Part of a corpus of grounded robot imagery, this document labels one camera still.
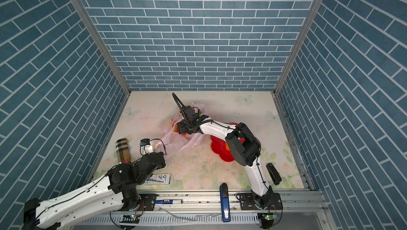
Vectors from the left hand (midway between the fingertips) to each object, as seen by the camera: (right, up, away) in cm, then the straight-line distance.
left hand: (170, 156), depth 77 cm
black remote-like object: (+52, -10, +2) cm, 53 cm away
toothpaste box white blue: (-6, -12, +2) cm, 14 cm away
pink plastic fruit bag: (+1, +5, +5) cm, 8 cm away
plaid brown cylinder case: (-29, 0, +10) cm, 31 cm away
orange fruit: (+29, +2, +10) cm, 31 cm away
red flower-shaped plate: (+25, +1, +14) cm, 29 cm away
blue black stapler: (+26, -15, -2) cm, 31 cm away
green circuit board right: (+48, -25, -6) cm, 54 cm away
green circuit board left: (-17, -27, -5) cm, 33 cm away
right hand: (+3, +12, +16) cm, 20 cm away
